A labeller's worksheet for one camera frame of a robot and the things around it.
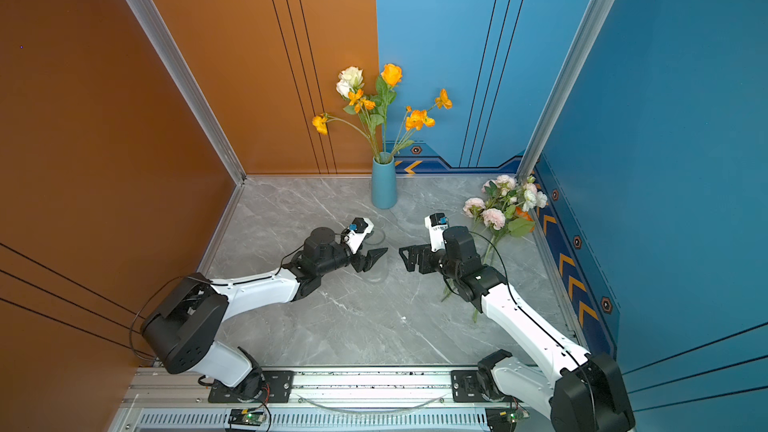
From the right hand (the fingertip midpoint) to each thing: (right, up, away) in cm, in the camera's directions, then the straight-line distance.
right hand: (411, 249), depth 80 cm
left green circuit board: (-41, -39, -9) cm, 57 cm away
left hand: (-9, +3, +3) cm, 10 cm away
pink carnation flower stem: (+34, +16, +28) cm, 47 cm away
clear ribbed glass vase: (-10, +3, -3) cm, 11 cm away
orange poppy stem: (-29, +39, +16) cm, 51 cm away
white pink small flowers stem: (+43, +15, +22) cm, 51 cm away
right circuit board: (+22, -39, -10) cm, 46 cm away
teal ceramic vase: (-8, +20, +18) cm, 28 cm away
